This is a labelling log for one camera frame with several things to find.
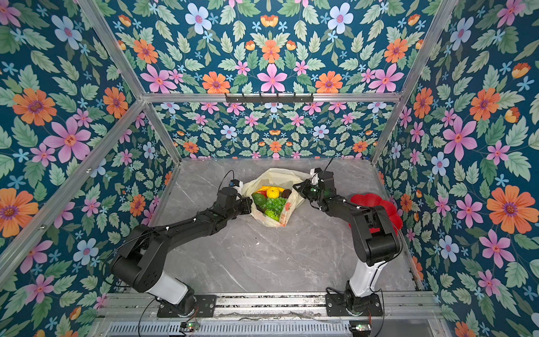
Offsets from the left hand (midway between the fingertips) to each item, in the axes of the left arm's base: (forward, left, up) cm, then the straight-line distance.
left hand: (255, 198), depth 91 cm
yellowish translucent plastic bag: (+10, -9, +2) cm, 14 cm away
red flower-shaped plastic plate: (-1, -54, -8) cm, 55 cm away
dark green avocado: (+2, -1, -4) cm, 5 cm away
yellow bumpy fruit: (+6, -8, -5) cm, 11 cm away
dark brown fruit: (+6, -14, -7) cm, 17 cm away
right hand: (+5, -20, +3) cm, 21 cm away
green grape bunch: (+1, -8, -8) cm, 12 cm away
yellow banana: (+10, -4, -6) cm, 12 cm away
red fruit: (+7, -4, -6) cm, 10 cm away
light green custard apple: (-6, -7, -5) cm, 10 cm away
